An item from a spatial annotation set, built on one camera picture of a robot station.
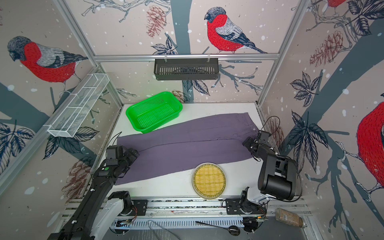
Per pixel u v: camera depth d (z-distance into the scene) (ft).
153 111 3.86
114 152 2.05
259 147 2.20
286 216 2.20
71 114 2.43
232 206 2.40
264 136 2.44
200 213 2.39
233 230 2.20
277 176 1.51
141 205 2.48
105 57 2.90
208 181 2.67
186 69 3.48
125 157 2.32
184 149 3.19
